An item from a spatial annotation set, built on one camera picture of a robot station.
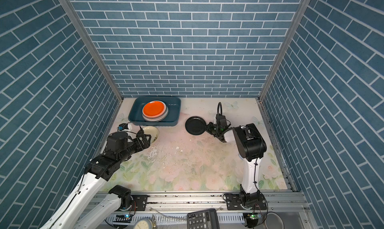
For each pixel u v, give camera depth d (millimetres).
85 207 456
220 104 883
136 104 1107
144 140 679
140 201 741
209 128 934
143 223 654
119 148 552
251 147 544
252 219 712
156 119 1040
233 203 736
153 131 1003
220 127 825
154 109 1083
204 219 679
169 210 733
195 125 1016
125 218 721
